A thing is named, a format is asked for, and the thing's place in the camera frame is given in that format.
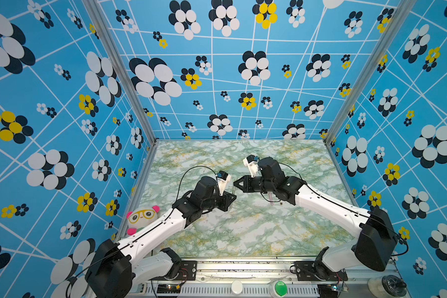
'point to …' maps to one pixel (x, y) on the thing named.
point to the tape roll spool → (387, 286)
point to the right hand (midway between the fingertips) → (236, 183)
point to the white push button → (236, 287)
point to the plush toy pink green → (141, 217)
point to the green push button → (279, 288)
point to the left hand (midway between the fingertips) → (237, 194)
